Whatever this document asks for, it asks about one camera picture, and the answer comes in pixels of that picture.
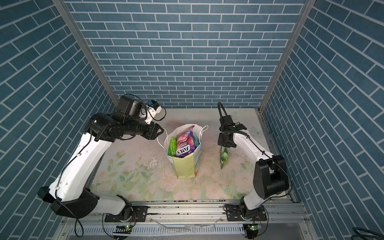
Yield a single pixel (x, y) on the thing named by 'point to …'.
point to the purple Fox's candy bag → (185, 144)
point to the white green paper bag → (185, 167)
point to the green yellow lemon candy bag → (224, 156)
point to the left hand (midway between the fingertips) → (160, 128)
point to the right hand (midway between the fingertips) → (222, 141)
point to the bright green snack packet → (172, 147)
